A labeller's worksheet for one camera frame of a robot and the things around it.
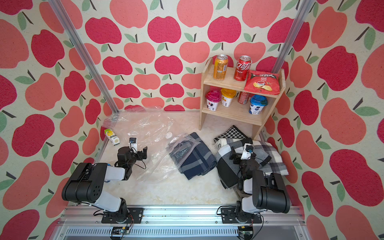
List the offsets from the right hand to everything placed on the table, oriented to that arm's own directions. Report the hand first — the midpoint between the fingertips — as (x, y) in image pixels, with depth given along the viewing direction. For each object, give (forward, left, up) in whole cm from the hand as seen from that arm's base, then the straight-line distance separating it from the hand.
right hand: (242, 151), depth 88 cm
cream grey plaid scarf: (-7, -18, -1) cm, 19 cm away
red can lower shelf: (+29, 0, +17) cm, 34 cm away
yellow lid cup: (+25, +11, +22) cm, 35 cm away
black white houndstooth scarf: (+18, +4, -5) cm, 19 cm away
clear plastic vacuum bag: (+17, +64, -8) cm, 67 cm away
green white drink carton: (+5, +86, -3) cm, 86 cm away
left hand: (-2, +64, -3) cm, 64 cm away
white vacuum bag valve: (+11, +48, -5) cm, 49 cm away
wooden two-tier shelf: (+21, +3, +11) cm, 24 cm away
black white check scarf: (-13, +8, -3) cm, 15 cm away
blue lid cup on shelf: (+20, -6, +21) cm, 30 cm away
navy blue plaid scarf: (-4, +30, -6) cm, 31 cm away
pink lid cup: (+21, +20, +22) cm, 36 cm away
